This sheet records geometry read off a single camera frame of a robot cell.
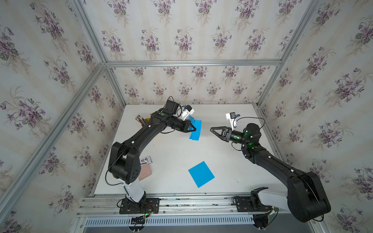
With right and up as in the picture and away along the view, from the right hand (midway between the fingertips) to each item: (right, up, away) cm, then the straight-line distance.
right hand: (212, 131), depth 73 cm
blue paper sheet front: (-5, -27, +12) cm, 30 cm away
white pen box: (-39, -19, +16) cm, 46 cm away
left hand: (-8, 0, +6) cm, 10 cm away
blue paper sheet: (-8, -3, +7) cm, 11 cm away
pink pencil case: (-38, -26, +14) cm, 48 cm away
